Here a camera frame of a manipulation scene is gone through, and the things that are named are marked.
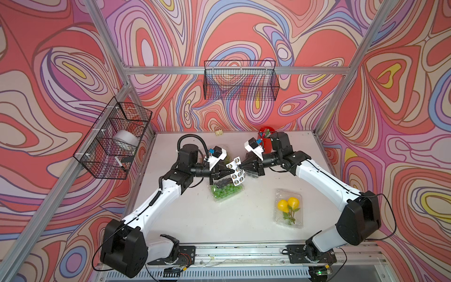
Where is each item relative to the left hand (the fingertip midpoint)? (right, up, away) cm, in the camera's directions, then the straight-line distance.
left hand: (233, 173), depth 70 cm
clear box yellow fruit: (+27, -19, +13) cm, 35 cm away
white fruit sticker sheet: (+2, -1, +1) cm, 3 cm away
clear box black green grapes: (-4, -11, +19) cm, 22 cm away
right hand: (+3, +1, +3) cm, 4 cm away
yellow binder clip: (-8, +21, +49) cm, 54 cm away
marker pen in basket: (-48, +4, +4) cm, 49 cm away
